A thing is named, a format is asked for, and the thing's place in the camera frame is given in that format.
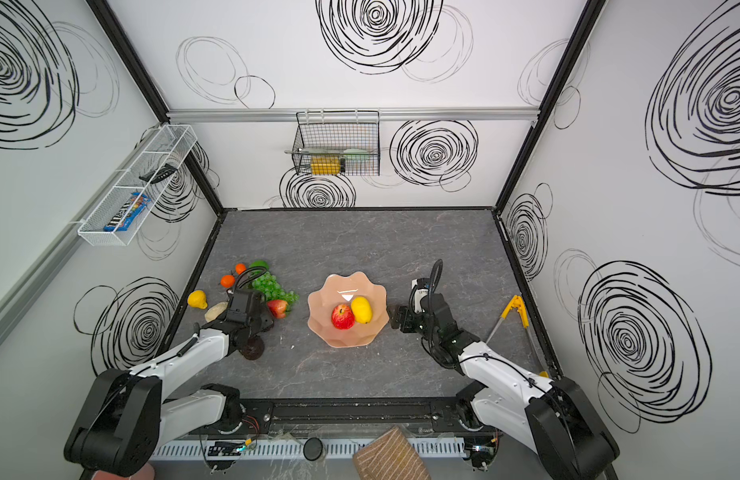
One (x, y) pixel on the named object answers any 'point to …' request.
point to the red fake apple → (343, 317)
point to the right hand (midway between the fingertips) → (397, 307)
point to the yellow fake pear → (198, 299)
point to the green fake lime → (260, 263)
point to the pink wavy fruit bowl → (341, 290)
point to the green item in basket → (349, 151)
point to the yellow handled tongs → (517, 302)
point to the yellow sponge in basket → (325, 165)
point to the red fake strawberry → (278, 308)
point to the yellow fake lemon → (362, 309)
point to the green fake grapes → (273, 290)
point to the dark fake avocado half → (253, 348)
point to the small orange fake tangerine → (240, 268)
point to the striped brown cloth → (390, 455)
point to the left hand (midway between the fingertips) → (266, 314)
